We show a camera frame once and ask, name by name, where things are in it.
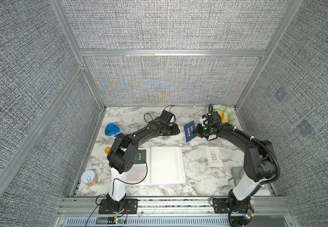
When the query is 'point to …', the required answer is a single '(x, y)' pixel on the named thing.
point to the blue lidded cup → (111, 129)
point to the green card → (141, 156)
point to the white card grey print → (214, 156)
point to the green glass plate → (230, 112)
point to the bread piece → (224, 117)
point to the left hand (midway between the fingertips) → (181, 130)
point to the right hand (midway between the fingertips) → (191, 128)
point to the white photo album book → (164, 165)
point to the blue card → (189, 128)
